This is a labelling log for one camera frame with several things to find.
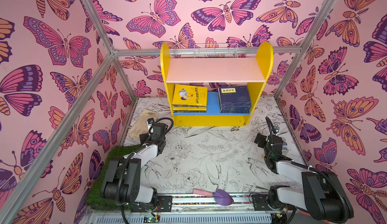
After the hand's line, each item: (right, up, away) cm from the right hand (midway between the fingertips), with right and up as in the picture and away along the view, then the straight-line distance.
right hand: (268, 133), depth 89 cm
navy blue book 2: (-19, +15, +2) cm, 24 cm away
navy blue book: (-19, +23, +3) cm, 30 cm away
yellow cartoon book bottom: (-47, +23, +3) cm, 52 cm away
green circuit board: (-64, -39, -17) cm, 77 cm away
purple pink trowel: (-30, -29, -15) cm, 44 cm away
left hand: (-70, +1, +2) cm, 70 cm away
